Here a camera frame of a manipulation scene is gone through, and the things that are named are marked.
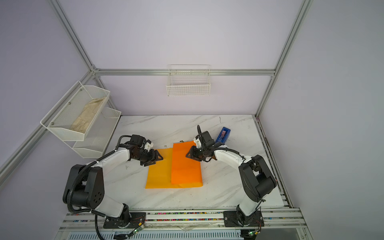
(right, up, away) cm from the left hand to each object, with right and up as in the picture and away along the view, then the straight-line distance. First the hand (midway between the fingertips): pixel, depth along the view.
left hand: (158, 161), depth 88 cm
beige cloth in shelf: (-37, +22, -12) cm, 45 cm away
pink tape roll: (+42, +16, +14) cm, 47 cm away
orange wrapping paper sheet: (+12, -3, -7) cm, 14 cm away
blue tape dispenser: (+40, +12, +11) cm, 43 cm away
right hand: (+17, +3, -1) cm, 18 cm away
